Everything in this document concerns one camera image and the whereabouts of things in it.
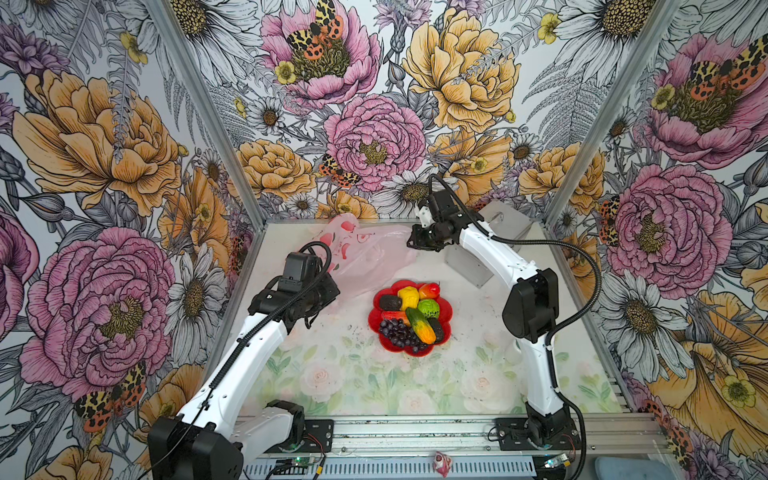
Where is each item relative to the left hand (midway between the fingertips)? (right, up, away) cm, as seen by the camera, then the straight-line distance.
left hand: (336, 298), depth 79 cm
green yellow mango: (+22, -8, +4) cm, 24 cm away
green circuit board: (+54, -37, -8) cm, 66 cm away
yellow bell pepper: (+20, -2, +12) cm, 23 cm away
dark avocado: (+14, -3, +11) cm, 18 cm away
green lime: (+26, -5, +12) cm, 29 cm away
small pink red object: (+26, -34, -13) cm, 45 cm away
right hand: (+21, +13, +13) cm, 28 cm away
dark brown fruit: (+27, -9, +5) cm, 29 cm away
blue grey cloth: (+68, -36, -12) cm, 78 cm away
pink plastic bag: (+6, +11, +8) cm, 15 cm away
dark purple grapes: (+17, -12, +8) cm, 22 cm away
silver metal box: (+49, +22, +20) cm, 57 cm away
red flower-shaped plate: (+9, -8, +12) cm, 17 cm away
